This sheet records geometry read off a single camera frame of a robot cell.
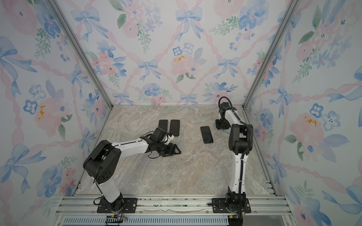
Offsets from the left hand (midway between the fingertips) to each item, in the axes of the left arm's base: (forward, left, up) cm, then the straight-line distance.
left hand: (178, 152), depth 88 cm
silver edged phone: (+26, +13, -5) cm, 29 cm away
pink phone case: (+26, +12, -5) cm, 29 cm away
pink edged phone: (+18, -20, -6) cm, 28 cm away
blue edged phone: (+24, +3, -5) cm, 24 cm away
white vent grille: (-35, +15, -6) cm, 38 cm away
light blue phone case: (+19, -36, -3) cm, 41 cm away
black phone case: (+24, +3, -5) cm, 24 cm away
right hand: (+24, -32, -4) cm, 40 cm away
